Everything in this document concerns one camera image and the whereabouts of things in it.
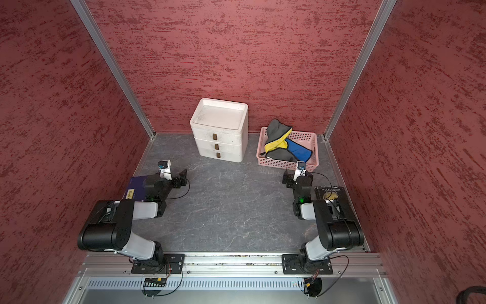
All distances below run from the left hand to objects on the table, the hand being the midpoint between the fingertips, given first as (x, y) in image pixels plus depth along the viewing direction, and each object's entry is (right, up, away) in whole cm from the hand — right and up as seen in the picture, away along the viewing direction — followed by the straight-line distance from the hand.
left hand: (177, 172), depth 93 cm
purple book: (-22, -10, +1) cm, 24 cm away
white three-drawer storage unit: (+23, +21, -3) cm, 31 cm away
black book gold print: (+78, -11, +1) cm, 78 cm away
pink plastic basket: (+73, +17, +21) cm, 78 cm away
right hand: (+60, 0, +1) cm, 60 cm away
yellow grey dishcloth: (+53, +13, +17) cm, 57 cm away
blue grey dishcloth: (+67, +10, +16) cm, 70 cm away
